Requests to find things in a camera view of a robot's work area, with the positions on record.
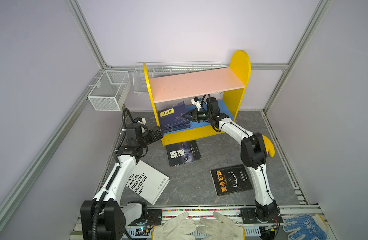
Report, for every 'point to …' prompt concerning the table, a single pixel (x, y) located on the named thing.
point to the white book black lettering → (146, 182)
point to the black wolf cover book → (181, 153)
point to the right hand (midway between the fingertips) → (182, 117)
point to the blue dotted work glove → (312, 227)
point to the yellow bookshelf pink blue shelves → (190, 103)
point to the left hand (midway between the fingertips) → (158, 132)
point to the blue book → (171, 119)
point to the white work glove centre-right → (224, 230)
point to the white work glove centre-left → (176, 228)
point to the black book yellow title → (230, 179)
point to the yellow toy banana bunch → (269, 146)
